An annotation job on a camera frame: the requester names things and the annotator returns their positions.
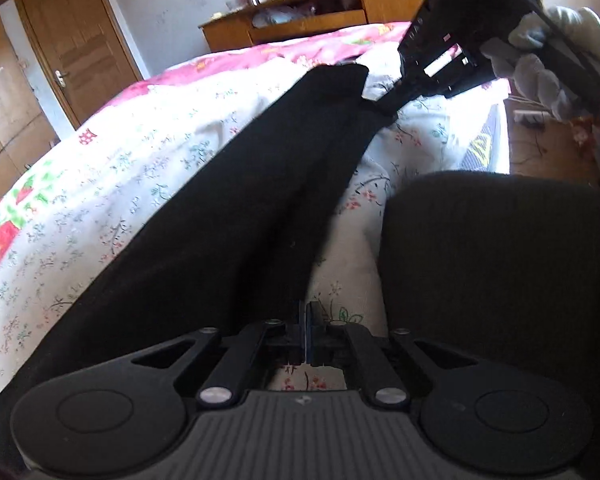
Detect light blue cloth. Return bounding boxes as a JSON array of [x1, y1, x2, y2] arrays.
[[251, 6, 302, 29]]

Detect white power strip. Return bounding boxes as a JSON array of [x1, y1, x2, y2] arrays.
[[511, 106, 552, 127]]

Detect wooden wardrobe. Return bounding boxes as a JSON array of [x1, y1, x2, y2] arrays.
[[0, 0, 58, 223]]

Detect striped bed sheet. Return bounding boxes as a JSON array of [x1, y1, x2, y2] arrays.
[[457, 102, 510, 173]]

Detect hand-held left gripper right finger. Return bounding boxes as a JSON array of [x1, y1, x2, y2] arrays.
[[307, 301, 476, 407]]

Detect person's right hand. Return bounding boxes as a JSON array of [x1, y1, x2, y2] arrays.
[[480, 6, 600, 123]]

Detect wooden door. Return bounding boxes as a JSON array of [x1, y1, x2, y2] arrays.
[[14, 0, 143, 131]]

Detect dark brown cloth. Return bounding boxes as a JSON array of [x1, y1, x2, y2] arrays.
[[377, 170, 600, 361]]

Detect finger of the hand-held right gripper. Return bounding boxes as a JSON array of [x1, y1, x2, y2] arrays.
[[374, 72, 417, 121]]

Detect black pants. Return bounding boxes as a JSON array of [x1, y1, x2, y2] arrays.
[[0, 62, 401, 466]]

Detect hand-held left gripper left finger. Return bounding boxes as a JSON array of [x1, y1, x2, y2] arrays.
[[130, 301, 309, 407]]

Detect floral printed blanket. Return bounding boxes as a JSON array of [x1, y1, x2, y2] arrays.
[[0, 22, 511, 396]]

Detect wooden desk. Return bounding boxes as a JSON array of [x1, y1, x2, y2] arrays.
[[198, 0, 473, 53]]

